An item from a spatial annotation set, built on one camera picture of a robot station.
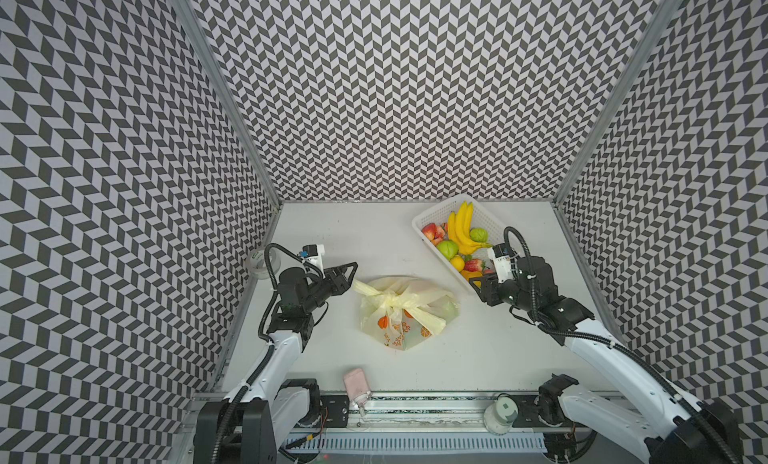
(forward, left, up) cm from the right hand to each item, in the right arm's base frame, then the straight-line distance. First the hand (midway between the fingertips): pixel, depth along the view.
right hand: (477, 286), depth 79 cm
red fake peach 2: (+12, -3, -8) cm, 15 cm away
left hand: (+6, +33, +3) cm, 34 cm away
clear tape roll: (+16, +69, -10) cm, 71 cm away
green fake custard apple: (+16, +6, -5) cm, 18 cm away
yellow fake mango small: (+8, 0, -6) cm, 10 cm away
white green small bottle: (-29, 0, -4) cm, 29 cm away
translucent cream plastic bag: (-6, +20, -2) cm, 21 cm away
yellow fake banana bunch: (+25, 0, -6) cm, 25 cm away
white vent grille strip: (-33, +13, -14) cm, 38 cm away
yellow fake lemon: (+13, +3, -8) cm, 15 cm away
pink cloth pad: (-22, +32, -7) cm, 39 cm away
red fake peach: (+25, +9, -8) cm, 28 cm away
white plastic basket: (+30, -8, -7) cm, 32 cm away
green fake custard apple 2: (+25, -7, -9) cm, 27 cm away
